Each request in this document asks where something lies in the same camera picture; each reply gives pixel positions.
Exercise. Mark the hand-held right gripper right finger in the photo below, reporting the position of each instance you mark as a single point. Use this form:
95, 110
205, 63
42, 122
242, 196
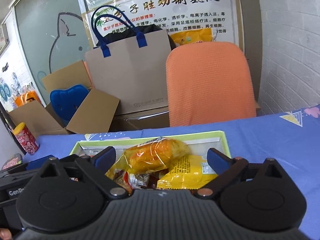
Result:
217, 161

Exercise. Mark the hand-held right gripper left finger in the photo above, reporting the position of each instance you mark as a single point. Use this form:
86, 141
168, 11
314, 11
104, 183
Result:
106, 158

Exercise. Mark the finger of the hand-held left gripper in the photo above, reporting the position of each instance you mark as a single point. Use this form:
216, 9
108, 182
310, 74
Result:
37, 163

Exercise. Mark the orange peanut snack packet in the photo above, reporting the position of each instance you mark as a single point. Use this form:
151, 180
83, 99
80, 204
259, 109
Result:
120, 181

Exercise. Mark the green cardboard box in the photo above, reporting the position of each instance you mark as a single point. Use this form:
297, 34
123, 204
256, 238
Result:
200, 140

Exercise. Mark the yellow white snack packet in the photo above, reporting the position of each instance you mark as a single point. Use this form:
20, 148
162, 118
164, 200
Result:
187, 175

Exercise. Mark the yellow bread packet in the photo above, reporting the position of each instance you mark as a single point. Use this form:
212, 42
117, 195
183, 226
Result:
157, 155

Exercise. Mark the person's left hand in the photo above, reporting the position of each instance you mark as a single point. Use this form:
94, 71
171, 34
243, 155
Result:
5, 234

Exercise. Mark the instant noodle bowl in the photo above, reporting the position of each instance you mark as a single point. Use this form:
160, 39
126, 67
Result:
12, 161

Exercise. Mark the red canister yellow lid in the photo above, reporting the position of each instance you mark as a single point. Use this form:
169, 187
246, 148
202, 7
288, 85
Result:
26, 140

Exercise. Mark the open cardboard box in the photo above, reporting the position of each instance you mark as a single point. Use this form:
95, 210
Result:
97, 110

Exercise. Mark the blue printed tablecloth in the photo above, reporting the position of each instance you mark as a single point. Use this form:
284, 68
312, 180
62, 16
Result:
275, 142

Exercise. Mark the orange bag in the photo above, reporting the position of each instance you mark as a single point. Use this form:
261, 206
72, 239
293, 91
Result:
26, 98

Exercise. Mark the blue cushion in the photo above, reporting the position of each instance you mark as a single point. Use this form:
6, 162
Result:
67, 100

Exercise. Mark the orange chair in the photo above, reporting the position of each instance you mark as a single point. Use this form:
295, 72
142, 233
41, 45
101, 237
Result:
210, 85

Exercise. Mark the yellow plastic bag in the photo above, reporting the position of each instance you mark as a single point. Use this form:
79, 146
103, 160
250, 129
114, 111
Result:
192, 36

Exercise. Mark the laminated text poster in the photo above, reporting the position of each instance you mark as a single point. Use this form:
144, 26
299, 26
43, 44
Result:
190, 12

